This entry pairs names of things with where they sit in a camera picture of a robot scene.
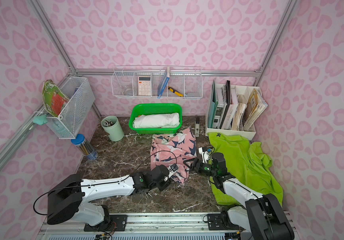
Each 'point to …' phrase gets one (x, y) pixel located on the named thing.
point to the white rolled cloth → (156, 120)
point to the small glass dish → (128, 92)
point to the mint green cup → (111, 126)
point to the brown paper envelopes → (257, 106)
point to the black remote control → (197, 126)
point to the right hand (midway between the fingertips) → (186, 164)
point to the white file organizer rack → (230, 110)
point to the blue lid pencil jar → (79, 140)
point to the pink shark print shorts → (169, 149)
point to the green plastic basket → (149, 109)
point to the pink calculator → (144, 86)
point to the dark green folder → (213, 105)
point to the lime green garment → (248, 164)
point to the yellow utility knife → (175, 91)
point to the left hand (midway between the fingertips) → (169, 172)
